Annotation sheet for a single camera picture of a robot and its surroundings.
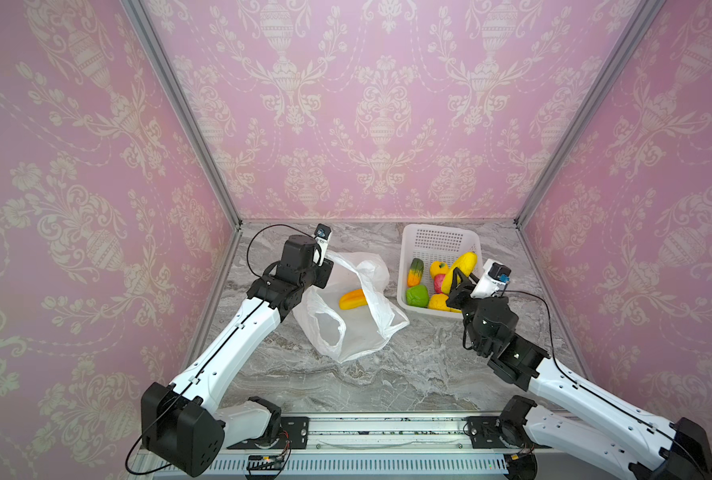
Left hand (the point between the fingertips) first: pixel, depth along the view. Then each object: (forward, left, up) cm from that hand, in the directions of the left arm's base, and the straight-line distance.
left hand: (322, 258), depth 79 cm
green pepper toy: (0, -28, -17) cm, 33 cm away
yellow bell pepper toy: (+12, -37, -20) cm, 44 cm away
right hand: (-5, -35, +3) cm, 35 cm away
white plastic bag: (-19, -9, +3) cm, 21 cm away
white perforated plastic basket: (+23, -37, -20) cm, 48 cm away
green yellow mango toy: (+10, -28, -19) cm, 36 cm away
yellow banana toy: (-6, -36, +6) cm, 36 cm away
